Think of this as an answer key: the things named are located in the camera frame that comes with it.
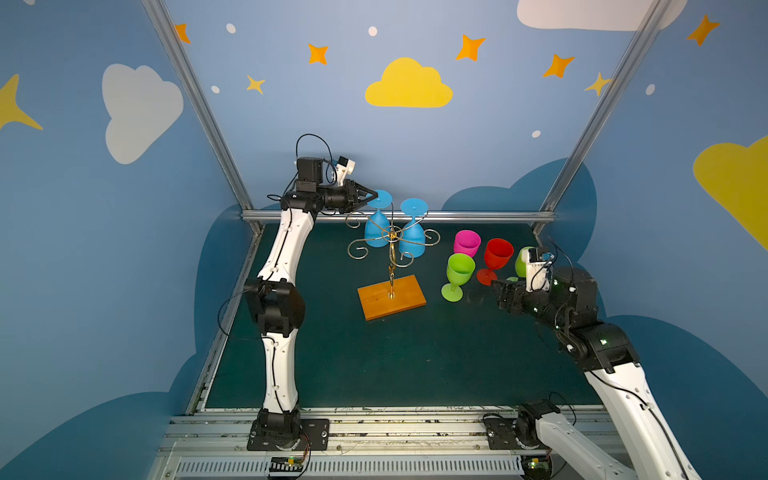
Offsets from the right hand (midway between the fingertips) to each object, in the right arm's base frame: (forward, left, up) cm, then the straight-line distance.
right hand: (511, 277), depth 70 cm
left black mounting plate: (-32, +46, -28) cm, 63 cm away
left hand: (+23, +35, +5) cm, 42 cm away
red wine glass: (+19, -4, -14) cm, 24 cm away
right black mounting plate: (-28, -1, -29) cm, 41 cm away
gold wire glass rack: (+14, +27, -11) cm, 32 cm away
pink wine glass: (+26, +5, -16) cm, 30 cm away
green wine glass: (+13, +8, -15) cm, 21 cm away
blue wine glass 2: (+16, +23, -6) cm, 29 cm away
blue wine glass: (+20, +34, -7) cm, 40 cm away
